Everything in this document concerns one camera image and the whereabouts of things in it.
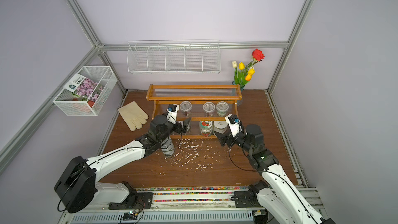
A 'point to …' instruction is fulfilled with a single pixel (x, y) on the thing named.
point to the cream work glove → (133, 115)
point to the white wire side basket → (71, 105)
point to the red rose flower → (257, 55)
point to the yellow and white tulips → (242, 75)
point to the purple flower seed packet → (85, 88)
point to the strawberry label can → (206, 128)
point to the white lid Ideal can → (219, 126)
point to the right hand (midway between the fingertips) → (223, 126)
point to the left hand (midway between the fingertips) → (183, 116)
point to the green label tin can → (167, 146)
